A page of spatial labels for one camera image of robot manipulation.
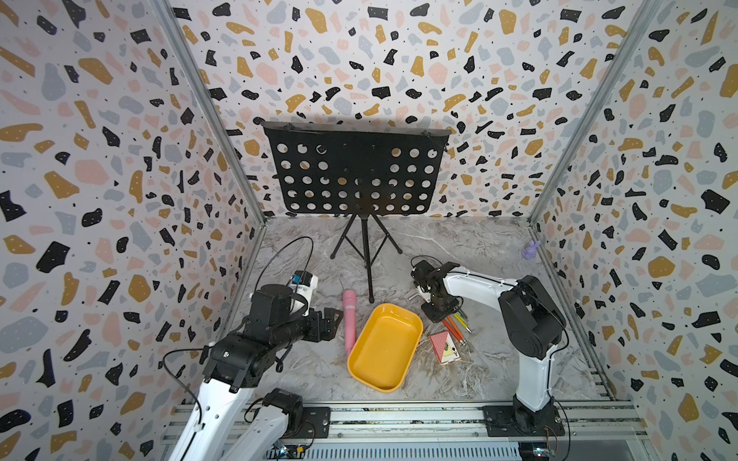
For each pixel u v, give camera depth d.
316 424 0.74
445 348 0.86
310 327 0.59
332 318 0.60
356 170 0.69
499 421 0.74
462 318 0.93
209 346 0.46
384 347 0.88
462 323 0.92
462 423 0.76
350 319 0.90
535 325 0.51
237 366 0.43
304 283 0.59
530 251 1.07
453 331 0.90
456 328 0.90
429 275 0.74
